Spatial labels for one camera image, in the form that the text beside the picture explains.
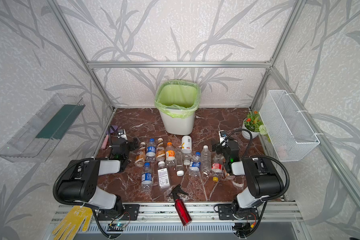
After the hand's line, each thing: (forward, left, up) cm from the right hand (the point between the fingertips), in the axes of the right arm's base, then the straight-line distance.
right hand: (220, 134), depth 94 cm
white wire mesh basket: (-14, -22, +27) cm, 38 cm away
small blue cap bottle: (-19, +17, -4) cm, 25 cm away
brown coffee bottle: (-13, +49, -3) cm, 51 cm away
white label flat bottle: (-25, +34, -5) cm, 43 cm away
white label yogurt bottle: (-5, +22, -3) cm, 23 cm away
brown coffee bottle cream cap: (-10, +38, -4) cm, 39 cm away
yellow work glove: (-49, +77, -6) cm, 91 cm away
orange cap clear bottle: (-12, +31, -2) cm, 34 cm away
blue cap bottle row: (-10, +43, -4) cm, 45 cm away
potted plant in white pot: (+3, -20, +6) cm, 22 cm away
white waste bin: (+7, +32, 0) cm, 33 cm away
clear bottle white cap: (-16, +10, -4) cm, 20 cm away
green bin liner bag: (+25, +28, +8) cm, 38 cm away
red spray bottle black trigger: (-45, +22, -4) cm, 50 cm away
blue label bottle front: (-27, +43, -3) cm, 51 cm away
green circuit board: (-48, +56, -10) cm, 74 cm away
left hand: (0, +58, +1) cm, 58 cm away
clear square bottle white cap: (-18, +26, -3) cm, 31 cm away
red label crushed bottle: (-17, +3, -4) cm, 18 cm away
